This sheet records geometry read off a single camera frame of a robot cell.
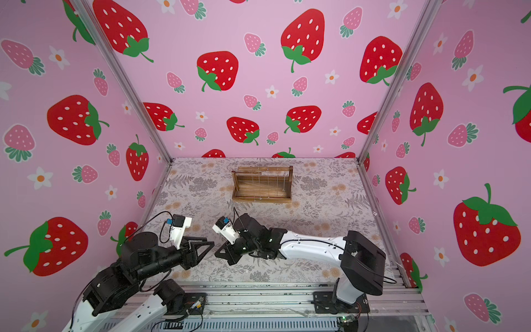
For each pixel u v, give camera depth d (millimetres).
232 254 670
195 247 561
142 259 462
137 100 932
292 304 759
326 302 742
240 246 636
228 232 659
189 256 546
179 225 552
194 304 719
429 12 691
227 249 623
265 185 1093
